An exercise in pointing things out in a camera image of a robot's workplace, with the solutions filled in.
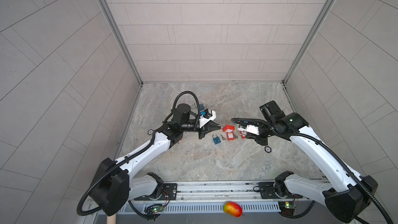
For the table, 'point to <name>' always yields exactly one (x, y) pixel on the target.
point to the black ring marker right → (268, 149)
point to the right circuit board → (287, 208)
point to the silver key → (223, 138)
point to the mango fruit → (233, 209)
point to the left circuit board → (154, 209)
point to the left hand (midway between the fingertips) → (220, 126)
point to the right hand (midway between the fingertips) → (247, 134)
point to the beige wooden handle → (111, 220)
